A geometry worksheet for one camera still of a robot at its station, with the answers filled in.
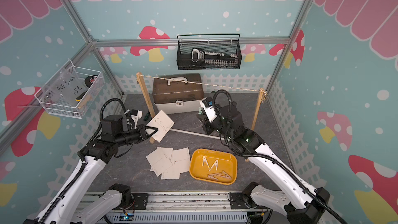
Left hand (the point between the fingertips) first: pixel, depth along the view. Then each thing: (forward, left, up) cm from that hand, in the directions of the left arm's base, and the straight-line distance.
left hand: (157, 132), depth 72 cm
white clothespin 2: (-6, -28, -23) cm, 37 cm away
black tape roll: (+25, +39, +9) cm, 47 cm away
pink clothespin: (-12, -32, -22) cm, 41 cm away
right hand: (+4, -20, +10) cm, 22 cm away
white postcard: (-7, +1, -23) cm, 24 cm away
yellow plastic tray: (-7, -27, -23) cm, 37 cm away
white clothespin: (-5, -22, -23) cm, 32 cm away
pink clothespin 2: (-13, -28, -23) cm, 38 cm away
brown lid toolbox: (+29, -5, -4) cm, 30 cm away
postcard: (+6, -1, -1) cm, 6 cm away
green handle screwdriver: (+14, +10, -6) cm, 18 cm away
